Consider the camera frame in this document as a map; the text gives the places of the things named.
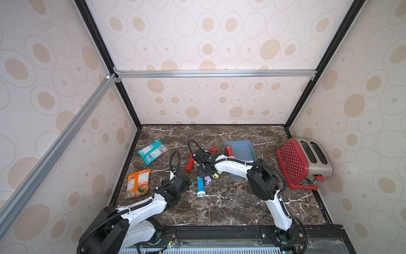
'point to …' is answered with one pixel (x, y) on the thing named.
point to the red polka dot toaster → (304, 162)
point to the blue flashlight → (201, 191)
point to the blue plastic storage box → (242, 150)
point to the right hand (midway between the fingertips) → (208, 170)
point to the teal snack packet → (152, 151)
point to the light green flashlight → (216, 175)
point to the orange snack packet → (138, 184)
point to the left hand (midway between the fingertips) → (183, 179)
